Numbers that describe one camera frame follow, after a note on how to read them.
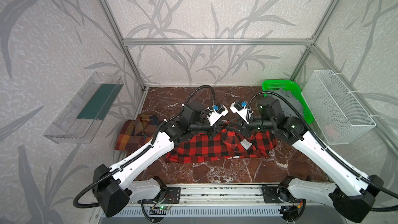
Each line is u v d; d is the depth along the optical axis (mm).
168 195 732
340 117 620
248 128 575
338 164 408
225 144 686
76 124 628
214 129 586
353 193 384
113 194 365
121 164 409
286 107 523
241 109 552
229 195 752
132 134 927
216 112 578
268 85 1155
